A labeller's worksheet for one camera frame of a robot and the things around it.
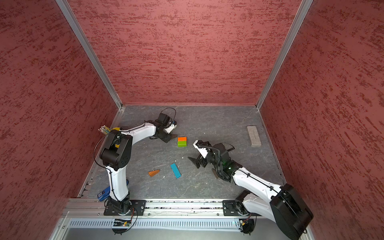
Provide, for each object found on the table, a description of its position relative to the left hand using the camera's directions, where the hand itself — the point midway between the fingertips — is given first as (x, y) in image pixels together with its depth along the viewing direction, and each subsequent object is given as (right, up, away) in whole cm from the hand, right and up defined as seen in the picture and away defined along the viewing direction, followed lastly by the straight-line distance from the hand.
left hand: (166, 139), depth 99 cm
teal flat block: (+8, -17, -14) cm, 23 cm away
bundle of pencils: (-34, +7, -14) cm, 37 cm away
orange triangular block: (-5, -18, -15) cm, 24 cm away
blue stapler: (-29, -27, -21) cm, 44 cm away
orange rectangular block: (+11, 0, -2) cm, 11 cm away
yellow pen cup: (-30, +8, -8) cm, 32 cm away
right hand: (+19, -5, -19) cm, 27 cm away
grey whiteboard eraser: (+60, +2, +1) cm, 60 cm away
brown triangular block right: (+31, -18, -14) cm, 39 cm away
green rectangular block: (+11, -3, -3) cm, 11 cm away
